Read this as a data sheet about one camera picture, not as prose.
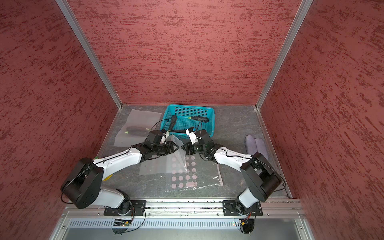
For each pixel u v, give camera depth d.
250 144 0.95
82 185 0.43
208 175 0.85
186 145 0.81
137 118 1.13
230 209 0.74
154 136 0.68
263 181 0.44
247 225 0.71
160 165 0.90
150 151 0.68
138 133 1.00
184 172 0.86
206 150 0.68
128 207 0.68
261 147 0.95
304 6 0.71
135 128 1.04
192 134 0.79
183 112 1.10
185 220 0.71
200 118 1.10
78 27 0.78
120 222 0.72
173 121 1.06
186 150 0.77
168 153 0.78
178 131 1.02
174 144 0.83
